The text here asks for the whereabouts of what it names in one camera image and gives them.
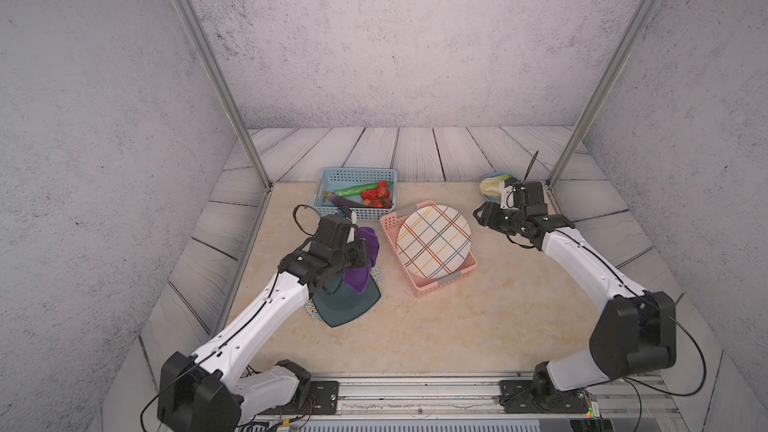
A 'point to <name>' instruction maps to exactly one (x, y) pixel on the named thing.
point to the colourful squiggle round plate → (314, 312)
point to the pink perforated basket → (390, 225)
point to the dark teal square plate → (346, 303)
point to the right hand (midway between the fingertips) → (480, 213)
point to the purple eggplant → (340, 200)
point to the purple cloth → (357, 278)
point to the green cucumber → (356, 190)
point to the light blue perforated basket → (331, 179)
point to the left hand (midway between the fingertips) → (373, 248)
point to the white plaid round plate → (434, 242)
